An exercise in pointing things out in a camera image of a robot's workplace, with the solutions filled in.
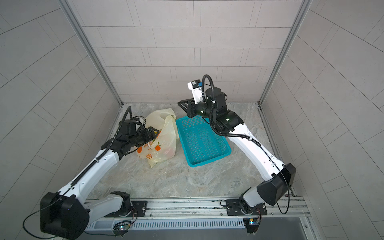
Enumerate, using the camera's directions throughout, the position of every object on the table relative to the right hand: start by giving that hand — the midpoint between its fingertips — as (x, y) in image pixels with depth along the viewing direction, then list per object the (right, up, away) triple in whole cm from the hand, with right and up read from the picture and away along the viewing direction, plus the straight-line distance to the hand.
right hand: (179, 104), depth 64 cm
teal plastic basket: (+10, -23, +33) cm, 41 cm away
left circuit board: (-26, -54, 0) cm, 60 cm away
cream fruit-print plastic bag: (-11, -22, +14) cm, 28 cm away
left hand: (-13, -14, +16) cm, 25 cm away
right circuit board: (+33, -55, +3) cm, 64 cm away
